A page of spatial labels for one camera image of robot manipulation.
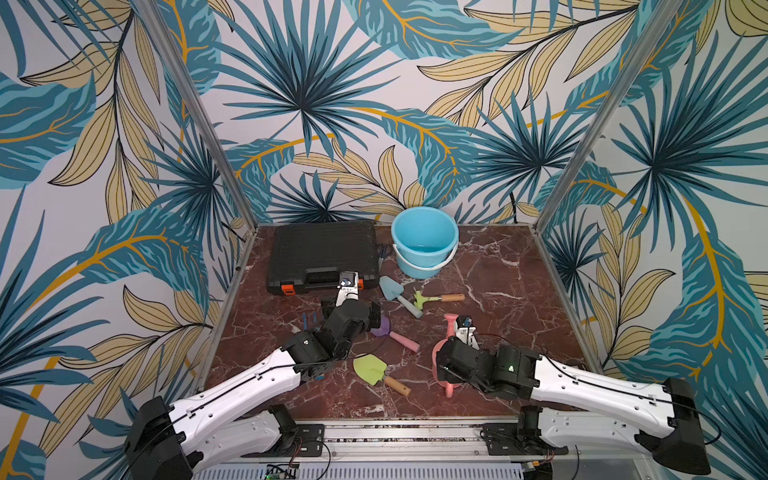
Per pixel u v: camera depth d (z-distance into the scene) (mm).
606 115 860
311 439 742
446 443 748
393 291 1008
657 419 413
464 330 686
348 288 639
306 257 1027
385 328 924
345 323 533
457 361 542
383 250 1099
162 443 381
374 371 842
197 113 842
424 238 1082
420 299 982
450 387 732
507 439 717
